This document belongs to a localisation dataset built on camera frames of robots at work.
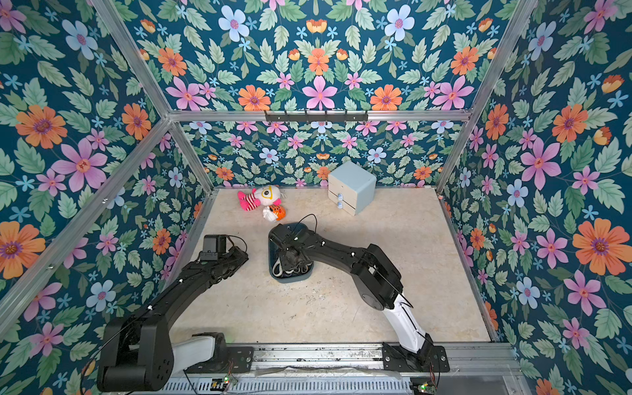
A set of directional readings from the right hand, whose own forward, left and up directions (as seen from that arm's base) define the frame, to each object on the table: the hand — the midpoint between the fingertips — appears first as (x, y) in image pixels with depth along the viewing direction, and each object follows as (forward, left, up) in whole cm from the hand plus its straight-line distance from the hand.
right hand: (290, 262), depth 90 cm
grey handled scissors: (-2, +3, 0) cm, 4 cm away
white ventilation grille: (-37, 0, -6) cm, 37 cm away
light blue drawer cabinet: (+29, -23, +11) cm, 38 cm away
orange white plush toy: (+23, +11, +1) cm, 25 cm away
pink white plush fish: (+31, +15, +3) cm, 34 cm away
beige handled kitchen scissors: (-2, -5, 0) cm, 5 cm away
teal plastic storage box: (+3, +7, -2) cm, 8 cm away
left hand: (+2, +16, +3) cm, 16 cm away
